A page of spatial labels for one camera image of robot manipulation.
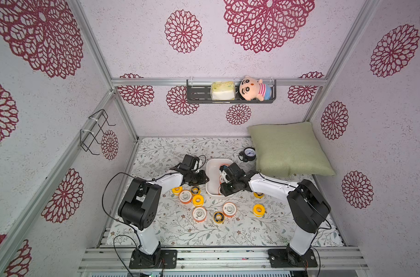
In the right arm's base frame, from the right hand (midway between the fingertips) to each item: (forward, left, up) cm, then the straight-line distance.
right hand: (221, 187), depth 91 cm
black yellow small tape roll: (0, +14, -4) cm, 14 cm away
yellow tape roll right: (-10, -19, -5) cm, 22 cm away
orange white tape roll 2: (-13, +11, -4) cm, 18 cm away
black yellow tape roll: (-14, +1, -4) cm, 15 cm away
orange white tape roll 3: (-10, -4, -4) cm, 11 cm away
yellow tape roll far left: (-1, +25, -3) cm, 25 cm away
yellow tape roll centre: (-8, +13, -4) cm, 16 cm away
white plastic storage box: (+13, +5, -7) cm, 15 cm away
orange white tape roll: (-4, +19, -3) cm, 20 cm away
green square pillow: (+21, -39, +7) cm, 44 cm away
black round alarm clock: (+26, -18, -3) cm, 31 cm away
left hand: (+4, +7, +1) cm, 8 cm away
